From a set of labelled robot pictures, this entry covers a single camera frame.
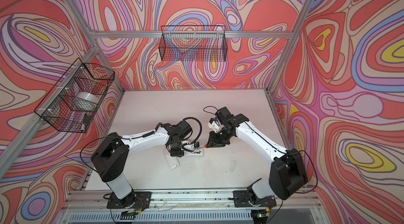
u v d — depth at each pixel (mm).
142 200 730
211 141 754
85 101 703
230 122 594
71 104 734
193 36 884
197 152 859
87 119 732
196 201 749
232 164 857
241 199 733
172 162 837
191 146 784
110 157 462
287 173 411
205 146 797
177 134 661
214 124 764
